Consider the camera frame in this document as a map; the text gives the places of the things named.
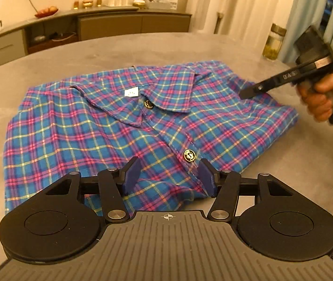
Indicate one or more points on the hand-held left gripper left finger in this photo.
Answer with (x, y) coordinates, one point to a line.
(131, 175)

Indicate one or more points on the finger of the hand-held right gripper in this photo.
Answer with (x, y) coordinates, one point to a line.
(257, 89)

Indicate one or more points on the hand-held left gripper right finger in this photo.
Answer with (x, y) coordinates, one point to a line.
(208, 178)

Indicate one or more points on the blue pink plaid shirt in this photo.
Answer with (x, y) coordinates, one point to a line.
(81, 128)

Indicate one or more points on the person's right hand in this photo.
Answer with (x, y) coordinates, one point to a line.
(318, 99)

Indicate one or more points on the glass tea bottle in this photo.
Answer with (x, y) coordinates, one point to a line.
(273, 45)

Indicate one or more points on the light blue curtain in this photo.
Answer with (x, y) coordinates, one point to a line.
(304, 8)

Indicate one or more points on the white lace curtain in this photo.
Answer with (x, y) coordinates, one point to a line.
(236, 3)

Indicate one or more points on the white paper packets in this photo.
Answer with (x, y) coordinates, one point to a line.
(172, 1)

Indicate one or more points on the gold tissue box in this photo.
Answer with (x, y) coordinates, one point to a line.
(140, 3)

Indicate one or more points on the grey television cabinet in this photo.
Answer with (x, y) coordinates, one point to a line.
(111, 23)

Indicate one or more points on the amber drinking glass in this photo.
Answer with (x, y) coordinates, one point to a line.
(99, 2)
(76, 5)

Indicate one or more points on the gold bowl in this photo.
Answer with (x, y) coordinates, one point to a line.
(87, 4)

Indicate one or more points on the red fruit plate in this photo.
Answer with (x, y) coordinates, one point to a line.
(46, 13)

